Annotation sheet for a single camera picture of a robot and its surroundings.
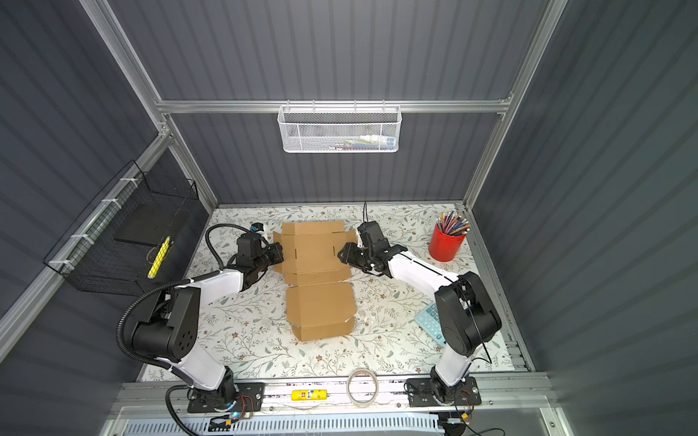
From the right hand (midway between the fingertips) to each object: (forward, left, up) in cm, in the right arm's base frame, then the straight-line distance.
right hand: (344, 257), depth 89 cm
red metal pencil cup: (+9, -36, -7) cm, 38 cm away
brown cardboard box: (-11, +8, -12) cm, 18 cm away
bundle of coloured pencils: (+14, -39, +1) cm, 41 cm away
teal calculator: (-16, -27, -11) cm, 33 cm away
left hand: (+7, +23, -2) cm, 24 cm away
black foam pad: (+3, +57, +16) cm, 60 cm away
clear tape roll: (-35, -6, -14) cm, 38 cm away
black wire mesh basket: (-14, +60, +22) cm, 65 cm away
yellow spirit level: (-38, +8, -10) cm, 40 cm away
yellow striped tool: (-11, +47, +17) cm, 52 cm away
